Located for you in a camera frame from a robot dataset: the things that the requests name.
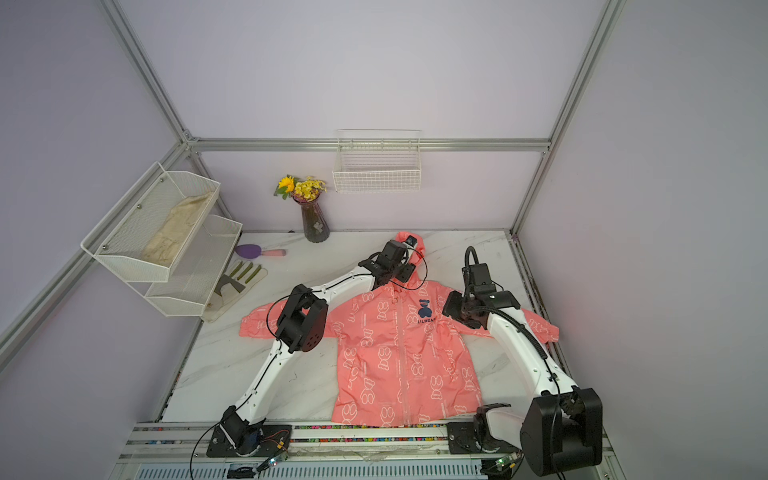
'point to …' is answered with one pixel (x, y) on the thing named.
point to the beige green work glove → (237, 277)
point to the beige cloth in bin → (163, 247)
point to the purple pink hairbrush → (250, 251)
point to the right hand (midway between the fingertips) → (453, 314)
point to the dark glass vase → (315, 226)
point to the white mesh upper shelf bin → (148, 230)
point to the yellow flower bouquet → (307, 189)
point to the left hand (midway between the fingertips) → (404, 263)
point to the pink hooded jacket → (397, 357)
